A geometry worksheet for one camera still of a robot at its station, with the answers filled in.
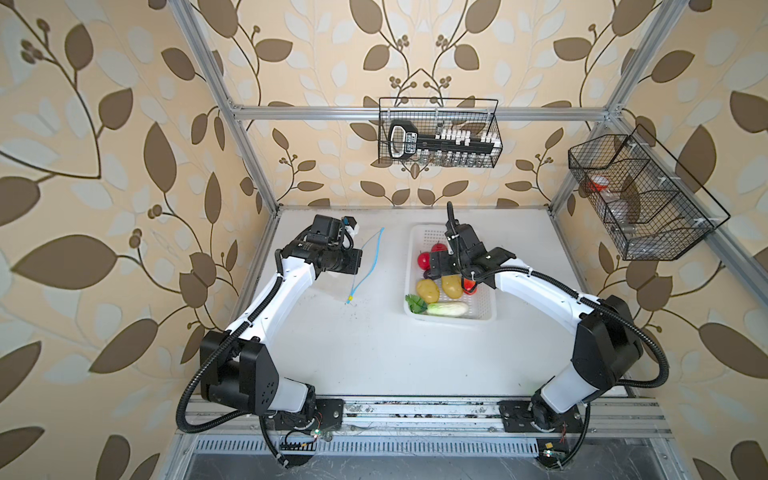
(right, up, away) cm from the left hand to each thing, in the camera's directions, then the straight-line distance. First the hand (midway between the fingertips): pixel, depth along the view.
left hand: (359, 258), depth 83 cm
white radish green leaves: (+23, -15, +4) cm, 28 cm away
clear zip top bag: (+2, 0, +6) cm, 7 cm away
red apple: (+20, -2, +16) cm, 26 cm away
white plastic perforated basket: (+18, +5, +20) cm, 27 cm away
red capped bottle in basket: (+66, +21, -2) cm, 69 cm away
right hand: (+25, -1, +5) cm, 26 cm away
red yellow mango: (+34, -10, +12) cm, 37 cm away
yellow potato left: (+20, -10, +9) cm, 24 cm away
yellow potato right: (+28, -9, +9) cm, 30 cm away
